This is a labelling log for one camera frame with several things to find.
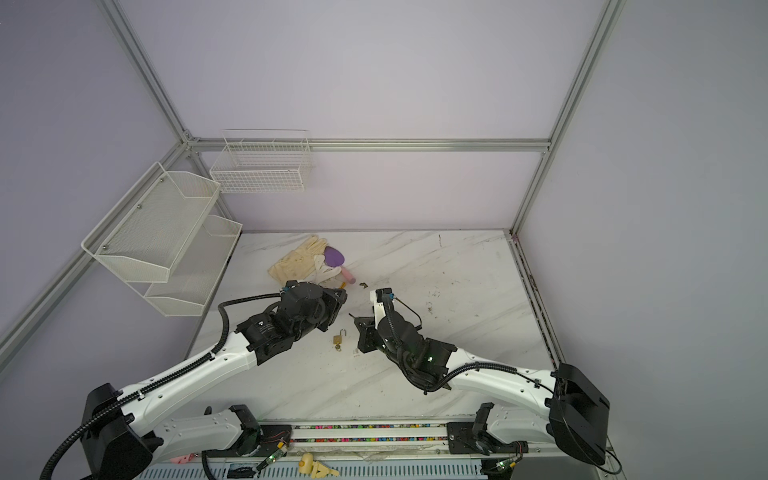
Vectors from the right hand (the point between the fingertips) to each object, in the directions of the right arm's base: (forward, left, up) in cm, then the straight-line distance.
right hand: (352, 321), depth 73 cm
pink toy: (-28, +40, -18) cm, 52 cm away
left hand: (+7, +2, +2) cm, 7 cm away
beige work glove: (+34, +27, -20) cm, 48 cm away
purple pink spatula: (+36, +13, -19) cm, 43 cm away
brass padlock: (+4, +7, -19) cm, 21 cm away
